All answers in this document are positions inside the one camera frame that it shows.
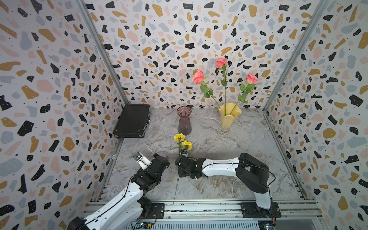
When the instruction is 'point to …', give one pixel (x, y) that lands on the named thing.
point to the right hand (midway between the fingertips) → (179, 171)
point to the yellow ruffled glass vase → (227, 117)
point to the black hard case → (132, 121)
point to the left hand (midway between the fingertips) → (155, 159)
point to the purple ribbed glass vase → (184, 125)
